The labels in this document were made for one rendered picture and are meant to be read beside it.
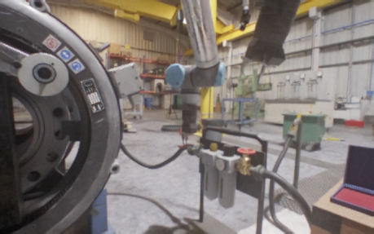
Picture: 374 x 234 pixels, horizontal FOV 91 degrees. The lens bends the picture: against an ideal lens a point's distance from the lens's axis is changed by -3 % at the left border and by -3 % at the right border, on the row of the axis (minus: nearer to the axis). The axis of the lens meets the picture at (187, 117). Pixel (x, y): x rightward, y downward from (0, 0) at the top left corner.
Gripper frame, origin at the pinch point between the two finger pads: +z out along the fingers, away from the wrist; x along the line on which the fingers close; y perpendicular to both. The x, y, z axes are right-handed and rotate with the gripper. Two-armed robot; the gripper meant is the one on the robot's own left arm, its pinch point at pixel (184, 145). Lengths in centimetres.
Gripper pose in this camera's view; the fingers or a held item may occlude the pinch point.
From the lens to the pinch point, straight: 92.6
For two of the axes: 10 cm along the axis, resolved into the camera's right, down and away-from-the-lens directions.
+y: 7.9, -0.3, 6.1
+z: -0.2, 10.0, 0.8
